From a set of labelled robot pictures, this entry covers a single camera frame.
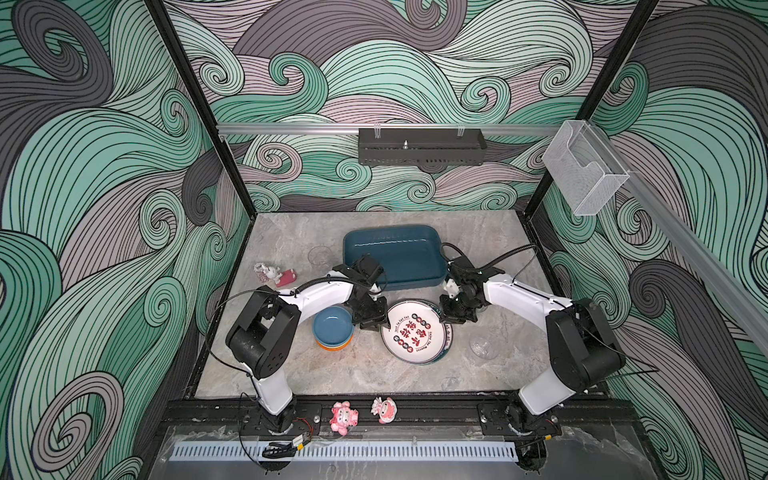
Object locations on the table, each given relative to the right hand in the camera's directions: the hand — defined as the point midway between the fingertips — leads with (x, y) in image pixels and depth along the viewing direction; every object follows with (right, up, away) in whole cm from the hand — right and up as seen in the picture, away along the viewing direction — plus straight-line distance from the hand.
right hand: (441, 319), depth 88 cm
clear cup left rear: (-40, +18, +15) cm, 46 cm away
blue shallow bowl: (-32, 0, -7) cm, 32 cm away
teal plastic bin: (-8, +18, +17) cm, 26 cm away
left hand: (-16, -1, -4) cm, 17 cm away
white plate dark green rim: (+2, -4, -3) cm, 5 cm away
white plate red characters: (-8, -3, -2) cm, 8 cm away
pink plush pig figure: (-28, -19, -17) cm, 38 cm away
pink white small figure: (-17, -18, -15) cm, 29 cm away
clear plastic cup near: (+11, -5, -7) cm, 14 cm away
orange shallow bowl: (-31, -6, -7) cm, 33 cm away
